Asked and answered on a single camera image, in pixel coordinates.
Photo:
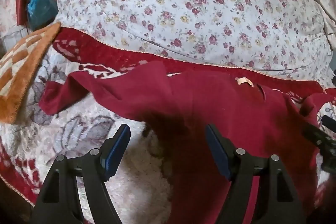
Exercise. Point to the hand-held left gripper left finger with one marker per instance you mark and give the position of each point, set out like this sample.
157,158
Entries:
118,151

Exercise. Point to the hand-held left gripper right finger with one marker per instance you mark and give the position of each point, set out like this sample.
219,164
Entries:
218,156

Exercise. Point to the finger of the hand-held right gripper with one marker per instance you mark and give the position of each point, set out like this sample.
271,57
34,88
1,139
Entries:
313,132

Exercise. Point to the dark red knit garment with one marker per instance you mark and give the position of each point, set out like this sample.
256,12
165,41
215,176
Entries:
210,98

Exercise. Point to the red and white floral blanket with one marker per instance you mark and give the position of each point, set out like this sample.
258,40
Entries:
78,132

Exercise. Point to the orange checkered mat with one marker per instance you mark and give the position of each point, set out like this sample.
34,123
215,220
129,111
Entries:
23,66

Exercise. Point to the white floral duvet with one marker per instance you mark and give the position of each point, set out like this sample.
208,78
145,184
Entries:
183,3

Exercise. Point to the blue plastic bag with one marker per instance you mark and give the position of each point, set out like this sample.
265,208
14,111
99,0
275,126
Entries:
42,7

